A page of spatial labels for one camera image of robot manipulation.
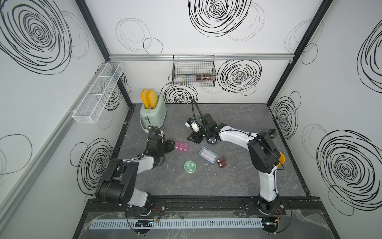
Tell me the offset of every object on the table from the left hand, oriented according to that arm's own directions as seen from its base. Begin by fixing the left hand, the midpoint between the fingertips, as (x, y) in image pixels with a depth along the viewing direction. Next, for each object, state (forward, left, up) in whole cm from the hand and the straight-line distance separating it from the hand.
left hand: (172, 143), depth 93 cm
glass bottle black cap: (+4, -61, +8) cm, 62 cm away
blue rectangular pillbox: (-6, -23, -3) cm, 24 cm away
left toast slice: (+23, +19, +17) cm, 34 cm away
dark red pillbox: (-10, -31, -3) cm, 33 cm away
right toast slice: (+26, +15, +14) cm, 33 cm away
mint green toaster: (+14, +12, +8) cm, 20 cm away
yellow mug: (-12, -62, +6) cm, 64 cm away
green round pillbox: (-14, -12, -3) cm, 18 cm away
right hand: (+3, -11, +4) cm, 12 cm away
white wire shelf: (+2, +38, +29) cm, 48 cm away
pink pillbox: (-1, -5, -2) cm, 6 cm away
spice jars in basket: (+30, -18, +29) cm, 45 cm away
